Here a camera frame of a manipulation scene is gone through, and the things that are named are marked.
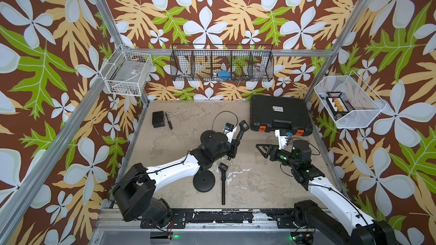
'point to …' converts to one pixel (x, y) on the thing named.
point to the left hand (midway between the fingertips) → (240, 140)
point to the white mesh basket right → (349, 101)
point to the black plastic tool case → (269, 113)
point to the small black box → (158, 119)
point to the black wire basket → (222, 63)
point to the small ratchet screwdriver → (168, 121)
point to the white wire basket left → (127, 73)
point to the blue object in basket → (225, 75)
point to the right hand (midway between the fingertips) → (258, 146)
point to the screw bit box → (336, 105)
